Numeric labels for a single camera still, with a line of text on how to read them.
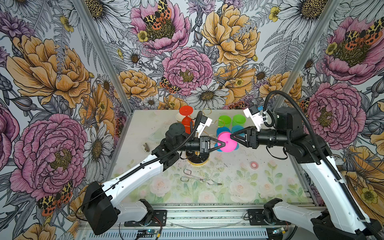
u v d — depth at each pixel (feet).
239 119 1.78
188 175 2.91
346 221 1.19
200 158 3.08
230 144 1.95
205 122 1.92
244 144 1.75
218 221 2.44
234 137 1.91
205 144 1.79
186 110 2.63
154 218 2.40
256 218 2.41
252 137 1.64
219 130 2.99
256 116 1.72
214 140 1.96
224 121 3.15
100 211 1.24
